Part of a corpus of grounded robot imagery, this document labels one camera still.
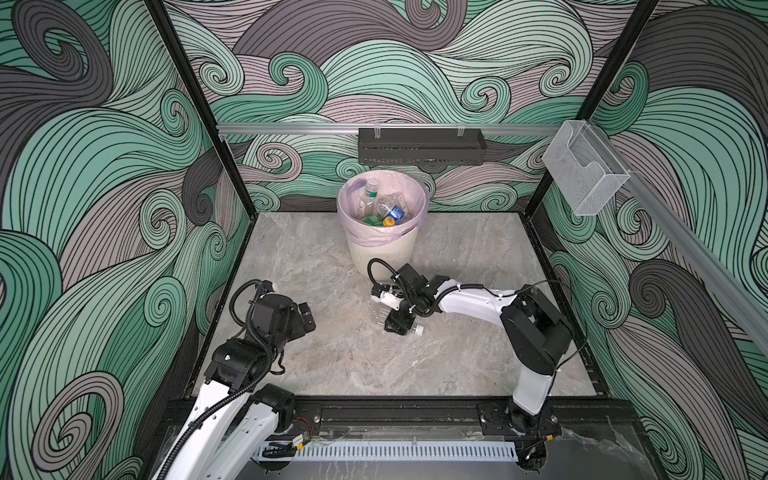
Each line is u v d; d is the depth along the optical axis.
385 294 0.80
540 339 0.47
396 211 0.90
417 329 0.85
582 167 0.80
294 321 0.64
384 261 0.73
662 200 0.67
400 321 0.79
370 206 0.95
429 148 0.95
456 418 0.74
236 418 0.46
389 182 0.95
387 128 0.95
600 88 0.84
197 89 0.84
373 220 0.90
